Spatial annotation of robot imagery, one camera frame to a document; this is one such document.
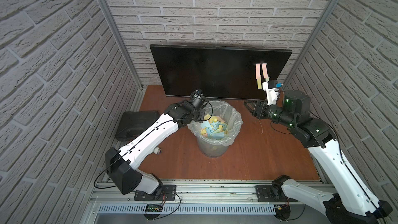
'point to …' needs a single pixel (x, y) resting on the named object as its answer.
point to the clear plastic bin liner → (233, 119)
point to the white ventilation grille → (140, 209)
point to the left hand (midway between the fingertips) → (196, 108)
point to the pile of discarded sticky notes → (213, 127)
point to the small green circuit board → (154, 208)
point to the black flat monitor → (216, 72)
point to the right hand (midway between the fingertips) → (249, 102)
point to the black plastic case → (132, 123)
